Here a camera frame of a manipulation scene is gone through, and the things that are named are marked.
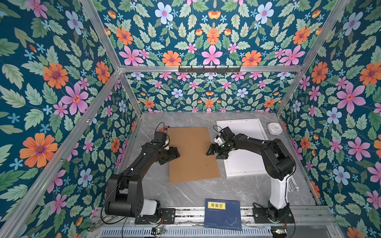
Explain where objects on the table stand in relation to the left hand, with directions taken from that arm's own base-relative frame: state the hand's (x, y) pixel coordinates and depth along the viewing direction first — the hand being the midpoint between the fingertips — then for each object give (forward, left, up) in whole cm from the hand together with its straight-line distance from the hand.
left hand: (178, 153), depth 86 cm
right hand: (+1, -20, -8) cm, 21 cm away
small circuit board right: (-40, -49, -10) cm, 64 cm away
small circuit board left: (-36, +10, -10) cm, 39 cm away
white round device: (+19, -68, -7) cm, 71 cm away
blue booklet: (-31, -22, -10) cm, 40 cm away
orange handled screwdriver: (+25, +11, -7) cm, 28 cm away
